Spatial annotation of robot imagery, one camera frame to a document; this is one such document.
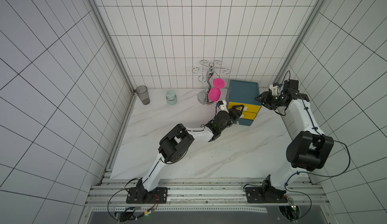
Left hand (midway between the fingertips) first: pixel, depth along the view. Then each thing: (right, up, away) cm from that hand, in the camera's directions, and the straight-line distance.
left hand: (244, 110), depth 85 cm
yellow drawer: (+4, -3, +4) cm, 7 cm away
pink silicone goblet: (-16, +11, +9) cm, 21 cm away
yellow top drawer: (+1, +1, 0) cm, 2 cm away
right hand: (+10, +7, +1) cm, 12 cm away
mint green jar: (-46, +8, +23) cm, 52 cm away
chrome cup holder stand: (-20, +26, +7) cm, 33 cm away
